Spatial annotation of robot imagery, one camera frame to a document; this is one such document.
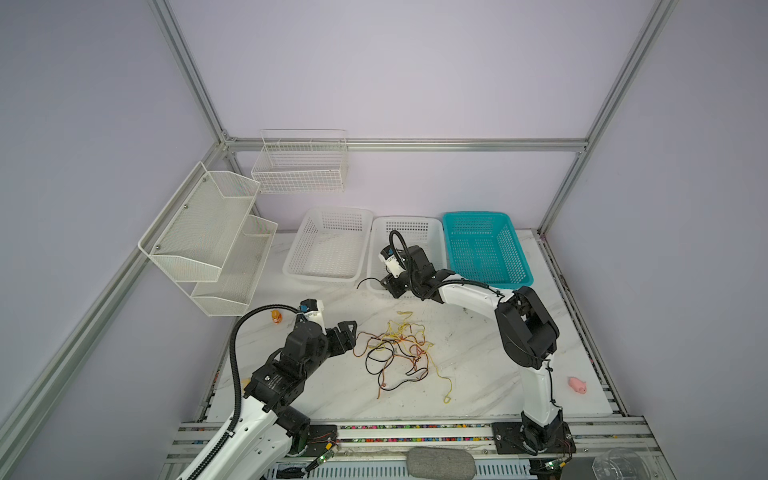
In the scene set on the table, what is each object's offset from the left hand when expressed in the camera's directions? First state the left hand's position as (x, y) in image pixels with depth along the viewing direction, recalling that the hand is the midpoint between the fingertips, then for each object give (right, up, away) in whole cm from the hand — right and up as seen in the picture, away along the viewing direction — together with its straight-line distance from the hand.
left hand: (344, 329), depth 76 cm
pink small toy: (+64, -17, +6) cm, 67 cm away
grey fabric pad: (+23, -29, -9) cm, 38 cm away
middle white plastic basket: (+25, +29, +38) cm, 54 cm away
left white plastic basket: (-12, +23, +41) cm, 49 cm away
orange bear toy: (-24, 0, +17) cm, 30 cm away
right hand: (+9, +12, +18) cm, 23 cm away
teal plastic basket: (+49, +23, +41) cm, 68 cm away
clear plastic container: (+66, -30, -7) cm, 73 cm away
